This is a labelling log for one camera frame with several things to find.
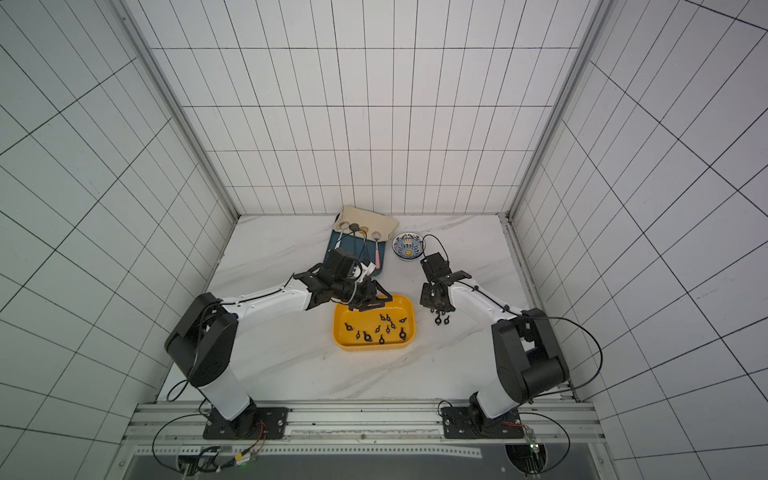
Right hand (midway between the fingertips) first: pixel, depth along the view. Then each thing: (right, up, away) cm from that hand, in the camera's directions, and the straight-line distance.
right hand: (421, 299), depth 92 cm
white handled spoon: (-28, +24, +22) cm, 43 cm away
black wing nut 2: (-23, -8, -3) cm, 24 cm away
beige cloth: (-17, +26, +27) cm, 41 cm away
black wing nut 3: (-17, -11, -5) cm, 20 cm away
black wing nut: (-6, -6, -2) cm, 9 cm away
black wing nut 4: (-6, -10, -4) cm, 12 cm away
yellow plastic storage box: (-10, -8, -2) cm, 13 cm away
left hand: (-12, +1, -11) cm, 16 cm away
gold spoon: (-20, +22, +25) cm, 39 cm away
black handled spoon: (-24, +24, +24) cm, 41 cm away
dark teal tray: (-22, +15, +19) cm, 33 cm away
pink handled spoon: (-15, +20, +22) cm, 34 cm away
